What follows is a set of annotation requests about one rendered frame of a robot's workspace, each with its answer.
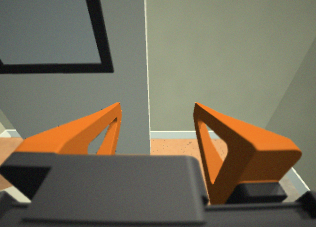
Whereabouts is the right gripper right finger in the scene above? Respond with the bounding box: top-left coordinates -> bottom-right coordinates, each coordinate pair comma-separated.
193,103 -> 302,205

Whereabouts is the black mirror frame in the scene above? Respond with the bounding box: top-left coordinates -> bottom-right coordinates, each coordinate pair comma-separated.
0,0 -> 114,74

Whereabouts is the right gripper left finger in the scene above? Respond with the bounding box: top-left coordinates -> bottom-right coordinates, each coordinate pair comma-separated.
13,103 -> 122,155

